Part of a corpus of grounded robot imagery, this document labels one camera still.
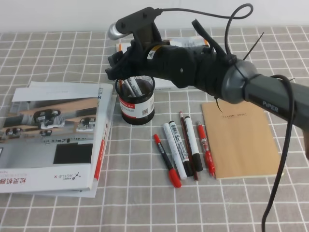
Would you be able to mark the white marker with barcode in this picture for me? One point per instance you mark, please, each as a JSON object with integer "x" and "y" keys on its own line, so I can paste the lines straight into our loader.
{"x": 182, "y": 150}

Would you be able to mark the large white catalogue book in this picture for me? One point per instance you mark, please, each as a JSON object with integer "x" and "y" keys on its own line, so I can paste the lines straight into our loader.
{"x": 52, "y": 140}

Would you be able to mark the tan classic note notebook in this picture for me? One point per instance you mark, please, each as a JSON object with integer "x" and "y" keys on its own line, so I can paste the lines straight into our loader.
{"x": 240, "y": 140}

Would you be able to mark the white marker black cap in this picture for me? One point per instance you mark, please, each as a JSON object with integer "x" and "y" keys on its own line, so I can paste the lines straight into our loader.
{"x": 193, "y": 144}

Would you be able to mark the red black fineliner pen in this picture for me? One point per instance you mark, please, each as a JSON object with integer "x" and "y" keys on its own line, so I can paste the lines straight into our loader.
{"x": 173, "y": 176}

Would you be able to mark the red gel pen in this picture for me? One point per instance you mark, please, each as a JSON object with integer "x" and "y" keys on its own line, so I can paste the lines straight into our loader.
{"x": 207, "y": 153}

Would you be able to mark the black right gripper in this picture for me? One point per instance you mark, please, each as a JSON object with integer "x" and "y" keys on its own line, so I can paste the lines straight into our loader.
{"x": 178, "y": 64}

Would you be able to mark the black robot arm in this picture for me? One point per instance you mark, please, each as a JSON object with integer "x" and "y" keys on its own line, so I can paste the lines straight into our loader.
{"x": 220, "y": 75}

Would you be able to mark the black mesh pen holder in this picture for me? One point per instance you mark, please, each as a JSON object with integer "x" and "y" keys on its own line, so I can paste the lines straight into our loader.
{"x": 137, "y": 110}

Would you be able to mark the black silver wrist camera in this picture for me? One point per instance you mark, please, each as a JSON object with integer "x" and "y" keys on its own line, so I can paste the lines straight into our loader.
{"x": 141, "y": 24}

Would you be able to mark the brown red pencil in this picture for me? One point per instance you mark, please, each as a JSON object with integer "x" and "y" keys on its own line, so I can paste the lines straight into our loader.
{"x": 187, "y": 145}

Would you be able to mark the white orange book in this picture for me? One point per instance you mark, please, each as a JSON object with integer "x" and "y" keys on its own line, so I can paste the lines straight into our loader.
{"x": 165, "y": 85}

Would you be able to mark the white paint marker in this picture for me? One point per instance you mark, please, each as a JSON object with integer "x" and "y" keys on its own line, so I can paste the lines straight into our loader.
{"x": 174, "y": 151}

